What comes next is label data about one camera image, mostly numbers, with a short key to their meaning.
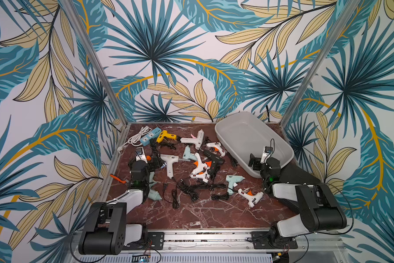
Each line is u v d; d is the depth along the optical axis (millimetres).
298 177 874
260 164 823
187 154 1006
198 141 1042
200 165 950
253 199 837
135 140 1066
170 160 967
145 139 1066
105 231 413
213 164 957
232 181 902
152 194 835
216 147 1036
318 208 450
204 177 916
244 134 1099
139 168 651
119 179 906
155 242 742
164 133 1118
